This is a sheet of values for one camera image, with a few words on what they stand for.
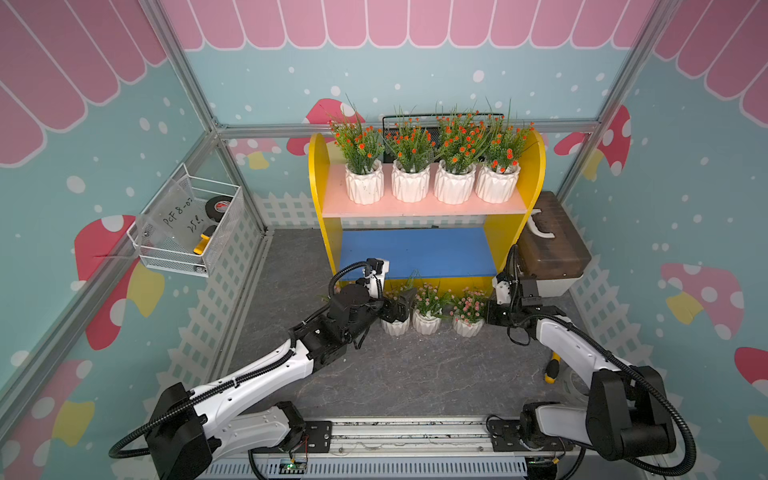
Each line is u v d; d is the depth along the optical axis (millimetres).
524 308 668
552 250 924
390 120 872
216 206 797
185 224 688
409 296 646
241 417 459
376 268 613
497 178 658
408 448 740
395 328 877
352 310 540
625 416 415
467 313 812
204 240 633
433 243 974
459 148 618
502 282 810
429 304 825
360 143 591
